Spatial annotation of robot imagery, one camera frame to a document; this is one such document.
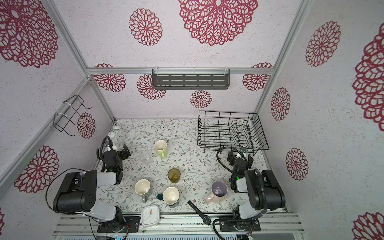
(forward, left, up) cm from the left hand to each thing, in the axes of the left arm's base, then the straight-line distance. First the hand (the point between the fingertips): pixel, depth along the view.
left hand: (118, 147), depth 93 cm
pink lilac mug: (-24, -61, -7) cm, 66 cm away
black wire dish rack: (+22, -65, -10) cm, 69 cm away
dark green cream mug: (-27, -34, -7) cm, 44 cm away
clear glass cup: (-3, -15, -7) cm, 17 cm away
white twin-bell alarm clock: (+10, +5, -3) cm, 12 cm away
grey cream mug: (-22, -18, -6) cm, 29 cm away
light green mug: (-1, -26, 0) cm, 26 cm away
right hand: (-3, -76, 0) cm, 76 cm away
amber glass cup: (-14, -35, -8) cm, 39 cm away
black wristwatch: (-37, -53, -8) cm, 65 cm away
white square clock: (-36, -25, -6) cm, 44 cm away
